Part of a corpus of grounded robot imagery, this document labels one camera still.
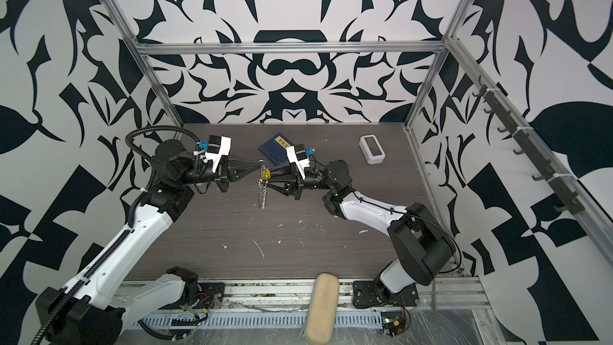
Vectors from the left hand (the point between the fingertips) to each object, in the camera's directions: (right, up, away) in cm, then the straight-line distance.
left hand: (261, 159), depth 60 cm
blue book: (-3, +2, +51) cm, 51 cm away
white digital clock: (+40, +3, +46) cm, 61 cm away
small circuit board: (+37, -49, +11) cm, 62 cm away
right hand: (+1, -6, +3) cm, 7 cm away
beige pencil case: (+16, -45, +10) cm, 48 cm away
